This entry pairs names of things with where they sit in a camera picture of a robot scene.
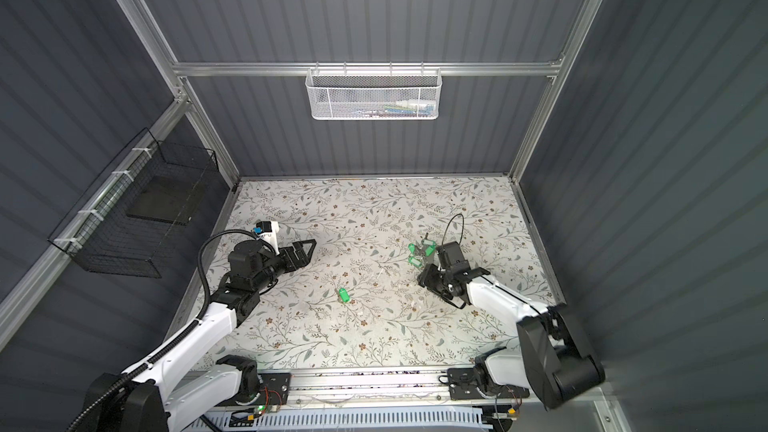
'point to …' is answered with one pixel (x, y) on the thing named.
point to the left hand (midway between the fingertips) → (305, 245)
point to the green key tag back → (414, 261)
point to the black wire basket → (126, 222)
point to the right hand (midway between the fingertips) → (426, 282)
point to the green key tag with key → (344, 294)
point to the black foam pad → (172, 198)
